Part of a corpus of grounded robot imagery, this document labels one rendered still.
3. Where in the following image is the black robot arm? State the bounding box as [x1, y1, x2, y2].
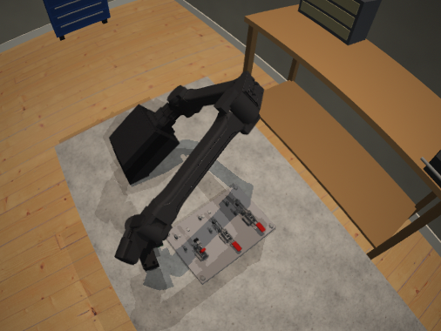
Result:
[114, 71, 264, 271]

